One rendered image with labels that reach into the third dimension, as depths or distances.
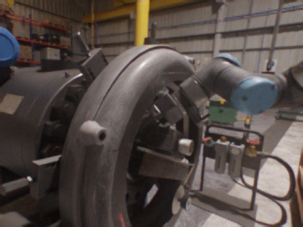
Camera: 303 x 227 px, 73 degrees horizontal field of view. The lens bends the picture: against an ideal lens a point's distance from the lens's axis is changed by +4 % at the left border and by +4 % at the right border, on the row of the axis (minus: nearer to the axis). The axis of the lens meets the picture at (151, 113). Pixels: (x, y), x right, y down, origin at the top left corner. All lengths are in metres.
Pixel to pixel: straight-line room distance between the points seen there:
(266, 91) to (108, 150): 0.38
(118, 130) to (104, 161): 0.07
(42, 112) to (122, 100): 0.38
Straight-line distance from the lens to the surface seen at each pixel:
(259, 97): 0.52
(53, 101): 0.78
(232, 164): 1.51
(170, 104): 0.55
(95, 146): 0.45
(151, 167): 0.58
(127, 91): 0.47
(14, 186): 0.51
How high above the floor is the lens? 0.87
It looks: 10 degrees down
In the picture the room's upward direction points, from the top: 3 degrees clockwise
